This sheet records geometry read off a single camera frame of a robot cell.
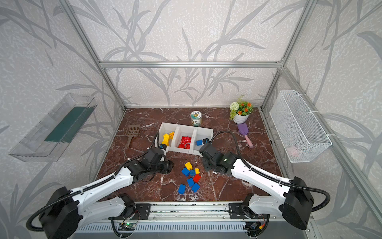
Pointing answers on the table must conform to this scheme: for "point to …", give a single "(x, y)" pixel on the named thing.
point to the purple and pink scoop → (244, 130)
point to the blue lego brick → (199, 142)
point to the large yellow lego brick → (165, 140)
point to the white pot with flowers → (240, 111)
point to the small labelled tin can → (196, 118)
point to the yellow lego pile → (188, 166)
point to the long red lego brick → (185, 139)
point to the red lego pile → (197, 178)
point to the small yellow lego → (197, 171)
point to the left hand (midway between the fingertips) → (171, 164)
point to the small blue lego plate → (192, 172)
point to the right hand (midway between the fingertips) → (206, 158)
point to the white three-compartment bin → (196, 133)
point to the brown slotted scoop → (132, 130)
